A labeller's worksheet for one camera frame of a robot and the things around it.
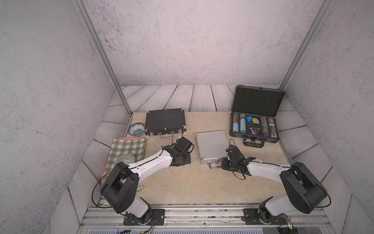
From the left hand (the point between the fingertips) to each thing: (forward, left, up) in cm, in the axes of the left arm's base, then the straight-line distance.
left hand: (189, 161), depth 86 cm
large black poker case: (+35, -48, -1) cm, 60 cm away
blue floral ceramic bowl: (+29, +39, -4) cm, 48 cm away
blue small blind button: (+35, -46, -1) cm, 57 cm away
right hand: (0, -21, -6) cm, 22 cm away
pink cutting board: (+22, +42, -5) cm, 47 cm away
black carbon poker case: (+32, +17, -1) cm, 36 cm away
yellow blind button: (+31, -49, 0) cm, 58 cm away
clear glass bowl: (+5, +39, -3) cm, 39 cm away
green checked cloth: (+14, +36, -6) cm, 39 cm away
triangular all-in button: (+23, -46, -2) cm, 52 cm away
